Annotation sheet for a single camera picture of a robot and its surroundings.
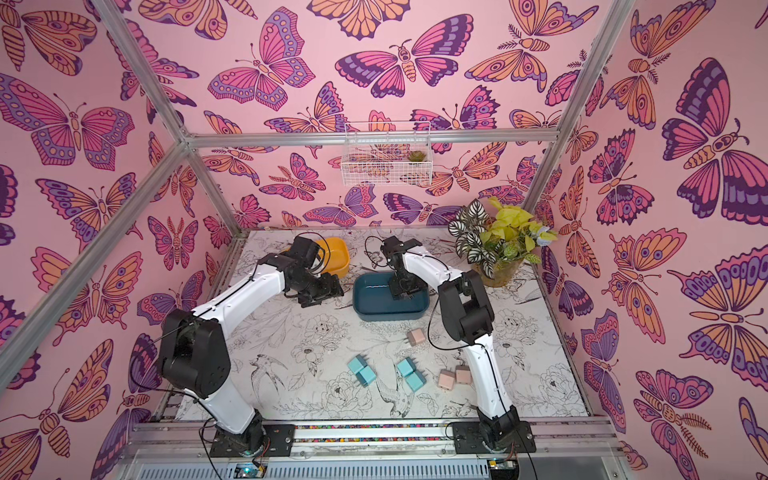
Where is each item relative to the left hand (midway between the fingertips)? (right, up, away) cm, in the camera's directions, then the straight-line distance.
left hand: (338, 293), depth 89 cm
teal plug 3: (+20, -20, -5) cm, 29 cm away
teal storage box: (+10, -4, +14) cm, 17 cm away
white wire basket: (+16, +45, +8) cm, 48 cm away
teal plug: (+6, -19, -4) cm, 21 cm away
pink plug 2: (+31, -23, -7) cm, 39 cm away
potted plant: (+46, +16, -5) cm, 49 cm away
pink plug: (+23, -13, +1) cm, 26 cm away
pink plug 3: (+36, -22, -6) cm, 42 cm away
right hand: (+22, 0, +11) cm, 25 cm away
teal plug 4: (+23, -23, -7) cm, 33 cm away
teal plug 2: (+9, -22, -7) cm, 25 cm away
